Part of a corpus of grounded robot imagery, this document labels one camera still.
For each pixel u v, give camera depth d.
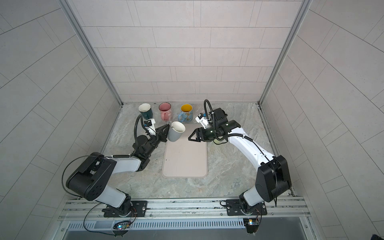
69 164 0.44
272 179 0.41
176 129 0.75
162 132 0.75
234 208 0.71
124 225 0.64
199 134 0.68
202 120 0.72
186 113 0.99
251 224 0.68
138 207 0.71
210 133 0.67
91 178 0.44
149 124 0.72
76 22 0.76
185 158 0.87
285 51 0.87
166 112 0.99
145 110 1.00
